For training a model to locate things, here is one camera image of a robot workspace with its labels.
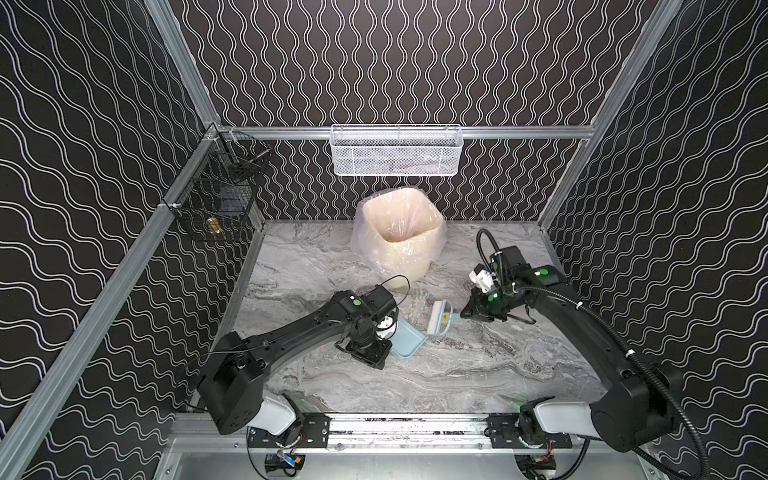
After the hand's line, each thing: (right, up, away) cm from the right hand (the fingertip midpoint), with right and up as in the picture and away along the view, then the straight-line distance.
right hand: (464, 315), depth 79 cm
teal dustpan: (-15, -8, +5) cm, 18 cm away
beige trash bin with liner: (-17, +23, +19) cm, 34 cm away
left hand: (-20, -13, -4) cm, 24 cm away
